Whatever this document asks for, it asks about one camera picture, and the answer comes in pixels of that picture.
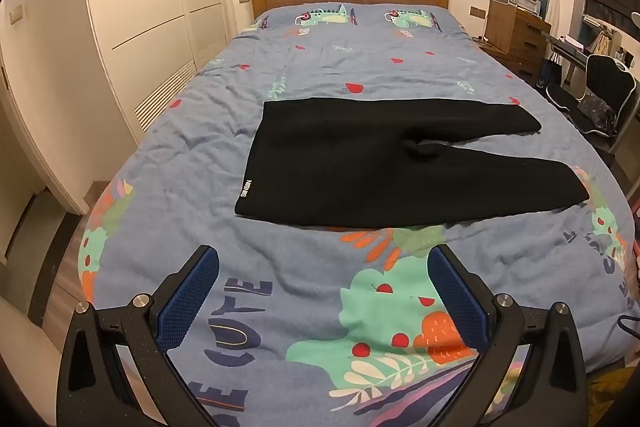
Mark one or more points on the blue printed bed cover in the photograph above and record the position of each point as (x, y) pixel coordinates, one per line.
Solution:
(200, 147)

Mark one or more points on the wooden dresser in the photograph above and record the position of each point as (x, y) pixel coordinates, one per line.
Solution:
(515, 32)

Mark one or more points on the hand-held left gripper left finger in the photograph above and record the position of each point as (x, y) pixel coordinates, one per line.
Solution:
(192, 302)

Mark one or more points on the cluttered desk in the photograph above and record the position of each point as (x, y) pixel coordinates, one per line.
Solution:
(567, 47)

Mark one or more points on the wall switch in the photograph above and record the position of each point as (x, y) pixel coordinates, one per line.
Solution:
(16, 15)

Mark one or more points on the black chair with white trim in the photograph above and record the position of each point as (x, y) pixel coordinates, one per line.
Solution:
(605, 77)

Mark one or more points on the black pants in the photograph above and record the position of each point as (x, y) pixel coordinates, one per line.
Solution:
(375, 167)

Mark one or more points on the dark shopping bag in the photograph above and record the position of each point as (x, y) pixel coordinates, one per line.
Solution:
(551, 72)

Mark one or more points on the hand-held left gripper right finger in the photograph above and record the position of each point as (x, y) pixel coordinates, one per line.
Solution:
(457, 302)

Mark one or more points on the white wardrobe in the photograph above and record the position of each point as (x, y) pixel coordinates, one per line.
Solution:
(145, 7)

